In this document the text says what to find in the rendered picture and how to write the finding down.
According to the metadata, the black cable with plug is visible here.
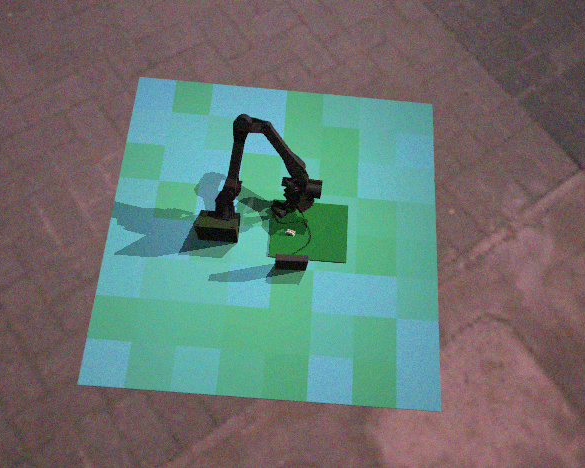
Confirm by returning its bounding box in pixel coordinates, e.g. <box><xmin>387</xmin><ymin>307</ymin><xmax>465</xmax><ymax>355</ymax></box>
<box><xmin>288</xmin><ymin>204</ymin><xmax>311</xmax><ymax>250</ymax></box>

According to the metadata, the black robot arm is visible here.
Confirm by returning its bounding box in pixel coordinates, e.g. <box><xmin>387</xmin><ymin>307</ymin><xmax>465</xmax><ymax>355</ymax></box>
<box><xmin>214</xmin><ymin>114</ymin><xmax>323</xmax><ymax>221</ymax></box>

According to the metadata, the green circuit board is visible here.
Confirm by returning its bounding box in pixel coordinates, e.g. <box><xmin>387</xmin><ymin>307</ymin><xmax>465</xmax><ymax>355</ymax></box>
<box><xmin>269</xmin><ymin>203</ymin><xmax>348</xmax><ymax>263</ymax></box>

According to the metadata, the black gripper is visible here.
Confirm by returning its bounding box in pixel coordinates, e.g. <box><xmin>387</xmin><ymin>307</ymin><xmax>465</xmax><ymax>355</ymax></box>
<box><xmin>271</xmin><ymin>188</ymin><xmax>303</xmax><ymax>218</ymax></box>

